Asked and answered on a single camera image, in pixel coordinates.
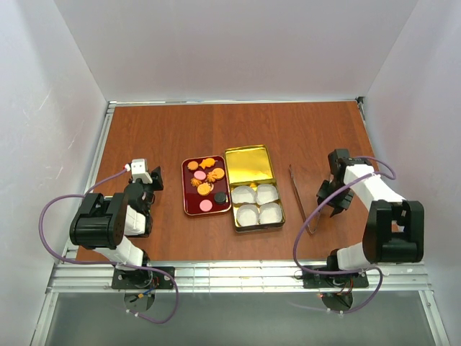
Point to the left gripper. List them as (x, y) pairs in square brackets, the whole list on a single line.
[(155, 179)]

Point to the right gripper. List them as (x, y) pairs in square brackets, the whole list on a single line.
[(335, 194)]

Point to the metal tongs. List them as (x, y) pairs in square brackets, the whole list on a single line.
[(310, 229)]

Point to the small flower cookie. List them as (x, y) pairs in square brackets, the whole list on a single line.
[(195, 182)]

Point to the round waffle cookie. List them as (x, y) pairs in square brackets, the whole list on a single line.
[(192, 165)]

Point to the large round orange cookie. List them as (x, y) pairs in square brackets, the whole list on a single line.
[(204, 189)]

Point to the fish shaped cookie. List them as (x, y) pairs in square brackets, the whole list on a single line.
[(207, 163)]

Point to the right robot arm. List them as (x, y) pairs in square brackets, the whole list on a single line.
[(394, 231)]

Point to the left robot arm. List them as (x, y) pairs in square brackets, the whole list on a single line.
[(106, 224)]

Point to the pink cookie upper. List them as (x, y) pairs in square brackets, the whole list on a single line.
[(200, 175)]

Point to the pink cookie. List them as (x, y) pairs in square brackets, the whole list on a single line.
[(206, 205), (200, 175)]

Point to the dark red tray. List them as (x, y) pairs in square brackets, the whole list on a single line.
[(191, 199)]

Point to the pink cookie lower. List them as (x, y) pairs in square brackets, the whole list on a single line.
[(206, 205)]

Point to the white paper cup back-right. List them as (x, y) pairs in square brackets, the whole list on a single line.
[(266, 193)]

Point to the white paper cup front-right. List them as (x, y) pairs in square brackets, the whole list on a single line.
[(270, 213)]

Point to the black sandwich cookie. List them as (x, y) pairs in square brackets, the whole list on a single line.
[(220, 198)]

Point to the white paper cup back-left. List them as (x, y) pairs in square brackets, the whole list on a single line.
[(243, 195)]

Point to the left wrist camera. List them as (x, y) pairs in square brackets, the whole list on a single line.
[(139, 171)]

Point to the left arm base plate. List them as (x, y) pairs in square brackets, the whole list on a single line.
[(130, 279)]

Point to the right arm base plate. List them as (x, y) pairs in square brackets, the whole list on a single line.
[(313, 280)]

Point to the aluminium table frame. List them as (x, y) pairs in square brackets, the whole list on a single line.
[(261, 267)]

